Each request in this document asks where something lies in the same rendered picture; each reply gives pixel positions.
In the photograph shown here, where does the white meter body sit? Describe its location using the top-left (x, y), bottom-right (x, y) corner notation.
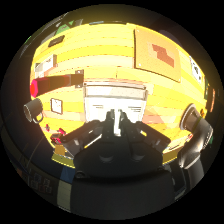
top-left (82, 81), bottom-right (149, 135)

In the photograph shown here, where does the grey mug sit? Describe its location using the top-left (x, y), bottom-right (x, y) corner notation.
top-left (23, 97), bottom-right (44, 124)

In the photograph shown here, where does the black flat tablet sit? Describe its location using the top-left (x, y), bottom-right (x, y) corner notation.
top-left (47, 34), bottom-right (66, 48)

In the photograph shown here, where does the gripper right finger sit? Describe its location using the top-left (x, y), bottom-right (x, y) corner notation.
top-left (119, 109), bottom-right (171, 155)

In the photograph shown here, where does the dark panel with paper notes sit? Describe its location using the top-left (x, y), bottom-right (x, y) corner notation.
top-left (20, 169), bottom-right (54, 196)

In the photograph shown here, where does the white box with slots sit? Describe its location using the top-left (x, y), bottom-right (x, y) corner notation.
top-left (34, 54), bottom-right (58, 74)

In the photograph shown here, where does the tan cardboard box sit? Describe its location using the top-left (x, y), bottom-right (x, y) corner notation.
top-left (54, 144), bottom-right (66, 156)

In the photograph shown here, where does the red handled screwdriver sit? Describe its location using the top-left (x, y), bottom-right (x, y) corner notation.
top-left (30, 75), bottom-right (72, 99)

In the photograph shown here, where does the white sheet with black marks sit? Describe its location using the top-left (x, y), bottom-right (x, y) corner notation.
top-left (188, 55), bottom-right (204, 84)

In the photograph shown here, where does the green flat box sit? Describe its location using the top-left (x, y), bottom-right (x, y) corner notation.
top-left (54, 20), bottom-right (74, 36)

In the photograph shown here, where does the red and black small box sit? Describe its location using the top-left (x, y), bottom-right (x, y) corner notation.
top-left (50, 132), bottom-right (64, 146)

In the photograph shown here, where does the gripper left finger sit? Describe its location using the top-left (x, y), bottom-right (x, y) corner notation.
top-left (60, 109), bottom-right (116, 157)

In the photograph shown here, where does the white framed square card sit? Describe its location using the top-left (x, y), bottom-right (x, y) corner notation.
top-left (50, 97), bottom-right (64, 115)

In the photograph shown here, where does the cork board with red shape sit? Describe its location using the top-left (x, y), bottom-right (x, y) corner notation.
top-left (133, 27), bottom-right (182, 83)

